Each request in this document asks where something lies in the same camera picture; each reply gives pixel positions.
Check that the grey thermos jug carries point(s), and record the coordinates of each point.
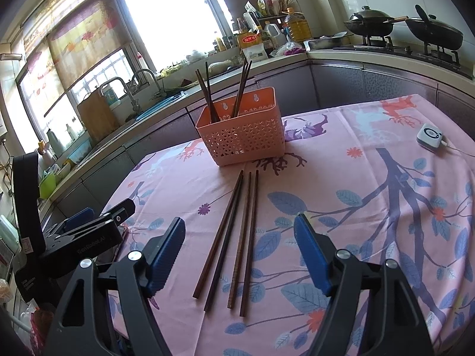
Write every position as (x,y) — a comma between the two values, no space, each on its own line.
(55,144)

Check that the black gas stove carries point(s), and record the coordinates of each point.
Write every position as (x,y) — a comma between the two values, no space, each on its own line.
(400,50)

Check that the pink plastic bag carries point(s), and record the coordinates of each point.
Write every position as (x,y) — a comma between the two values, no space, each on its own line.
(287,49)

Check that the white bottle with red cap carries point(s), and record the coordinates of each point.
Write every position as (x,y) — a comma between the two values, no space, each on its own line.
(141,63)

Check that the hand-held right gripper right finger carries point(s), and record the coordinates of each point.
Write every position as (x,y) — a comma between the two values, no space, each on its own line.
(313,252)

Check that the white plastic jug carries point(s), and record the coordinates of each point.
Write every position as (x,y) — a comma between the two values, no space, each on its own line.
(274,37)

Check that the pile of snack packets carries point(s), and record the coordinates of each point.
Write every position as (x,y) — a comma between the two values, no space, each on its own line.
(271,5)

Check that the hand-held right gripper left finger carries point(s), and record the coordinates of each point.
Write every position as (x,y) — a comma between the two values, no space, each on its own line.
(165,252)

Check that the pink floral tablecloth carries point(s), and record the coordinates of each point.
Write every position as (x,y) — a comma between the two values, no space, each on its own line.
(334,193)

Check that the wide printed roller blind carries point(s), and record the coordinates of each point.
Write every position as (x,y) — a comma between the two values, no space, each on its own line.
(85,40)

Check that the white teal detergent bottle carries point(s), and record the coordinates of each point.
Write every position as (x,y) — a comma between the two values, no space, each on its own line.
(109,96)

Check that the white ceramic dish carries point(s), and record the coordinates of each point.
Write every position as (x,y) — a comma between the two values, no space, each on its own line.
(219,66)

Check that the kitchen counter with cabinets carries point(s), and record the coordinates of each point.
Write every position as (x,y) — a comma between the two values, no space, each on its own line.
(334,81)

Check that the white food package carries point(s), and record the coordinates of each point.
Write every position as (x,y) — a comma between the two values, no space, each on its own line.
(255,52)

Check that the white teapot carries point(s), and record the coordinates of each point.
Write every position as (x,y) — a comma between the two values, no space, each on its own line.
(195,55)

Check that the square steel faucet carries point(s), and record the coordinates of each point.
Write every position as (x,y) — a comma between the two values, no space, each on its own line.
(115,80)

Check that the narrow printed roller blind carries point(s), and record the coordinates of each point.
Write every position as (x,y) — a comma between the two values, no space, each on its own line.
(40,81)

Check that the yellow cooking oil bottle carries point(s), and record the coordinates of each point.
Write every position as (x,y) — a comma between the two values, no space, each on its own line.
(298,29)

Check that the pink perforated plastic basket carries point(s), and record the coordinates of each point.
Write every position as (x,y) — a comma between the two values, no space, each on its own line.
(245,137)

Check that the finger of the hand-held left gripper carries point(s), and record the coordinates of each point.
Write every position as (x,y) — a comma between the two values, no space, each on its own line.
(118,211)
(79,217)

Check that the small white round-button device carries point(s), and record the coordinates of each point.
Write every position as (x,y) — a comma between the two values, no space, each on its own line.
(428,135)

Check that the green plastic container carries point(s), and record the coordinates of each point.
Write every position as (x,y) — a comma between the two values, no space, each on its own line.
(47,187)

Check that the orange box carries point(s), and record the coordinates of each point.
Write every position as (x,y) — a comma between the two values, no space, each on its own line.
(248,39)

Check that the curved steel faucet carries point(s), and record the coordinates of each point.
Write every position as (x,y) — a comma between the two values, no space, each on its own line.
(146,71)

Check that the metal tray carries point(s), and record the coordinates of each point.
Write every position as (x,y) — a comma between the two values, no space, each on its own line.
(326,42)

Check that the wooden cutting board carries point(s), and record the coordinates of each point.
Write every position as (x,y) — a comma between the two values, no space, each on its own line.
(97,117)

